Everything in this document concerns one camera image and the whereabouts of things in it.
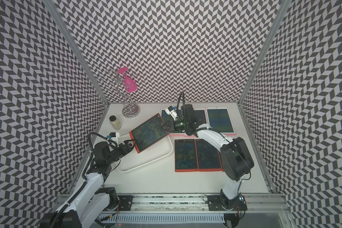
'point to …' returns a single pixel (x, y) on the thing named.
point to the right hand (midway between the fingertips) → (160, 130)
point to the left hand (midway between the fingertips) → (135, 143)
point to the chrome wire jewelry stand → (111, 79)
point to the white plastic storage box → (134, 160)
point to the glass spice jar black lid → (115, 122)
